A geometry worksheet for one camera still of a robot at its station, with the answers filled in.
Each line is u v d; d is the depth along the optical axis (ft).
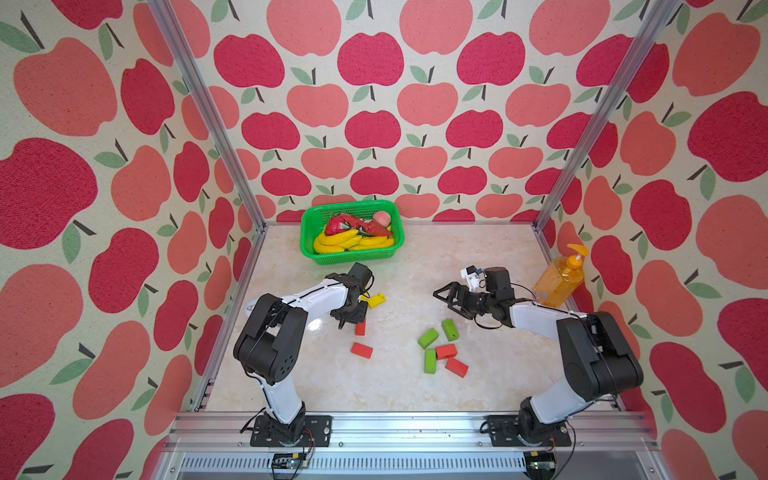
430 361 2.81
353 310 2.60
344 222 3.54
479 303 2.63
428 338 2.92
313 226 3.74
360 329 3.00
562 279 2.76
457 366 2.75
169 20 2.31
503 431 2.41
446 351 2.83
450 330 2.98
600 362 1.53
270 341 1.57
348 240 3.43
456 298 2.70
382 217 3.76
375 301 3.22
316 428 2.46
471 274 2.90
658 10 2.27
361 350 2.91
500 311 2.33
